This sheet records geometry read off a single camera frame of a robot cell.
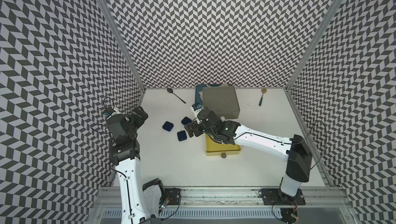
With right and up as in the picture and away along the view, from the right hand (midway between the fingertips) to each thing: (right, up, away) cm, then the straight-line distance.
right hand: (193, 124), depth 77 cm
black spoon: (-21, +20, +40) cm, 50 cm away
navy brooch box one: (-18, -4, +20) cm, 27 cm away
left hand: (-26, +6, -6) cm, 27 cm away
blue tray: (+1, +23, +45) cm, 51 cm away
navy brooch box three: (-8, -9, +15) cm, 20 cm away
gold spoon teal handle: (+51, +20, +38) cm, 66 cm away
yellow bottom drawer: (+11, -15, +10) cm, 21 cm away
